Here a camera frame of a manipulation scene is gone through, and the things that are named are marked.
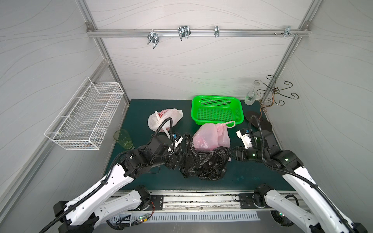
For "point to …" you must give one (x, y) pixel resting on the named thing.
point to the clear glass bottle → (250, 98)
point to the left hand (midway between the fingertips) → (177, 154)
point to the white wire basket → (84, 121)
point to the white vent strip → (153, 216)
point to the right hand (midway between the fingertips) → (231, 150)
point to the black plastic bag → (208, 164)
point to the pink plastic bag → (209, 136)
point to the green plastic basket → (216, 109)
